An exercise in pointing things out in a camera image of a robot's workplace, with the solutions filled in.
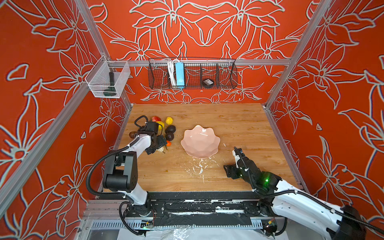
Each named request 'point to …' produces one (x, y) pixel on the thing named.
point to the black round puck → (208, 82)
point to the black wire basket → (223, 72)
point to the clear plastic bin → (107, 78)
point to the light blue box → (180, 75)
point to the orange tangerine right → (169, 143)
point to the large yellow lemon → (160, 123)
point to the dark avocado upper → (170, 128)
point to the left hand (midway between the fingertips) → (158, 144)
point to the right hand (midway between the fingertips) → (227, 165)
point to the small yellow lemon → (169, 120)
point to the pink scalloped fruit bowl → (199, 142)
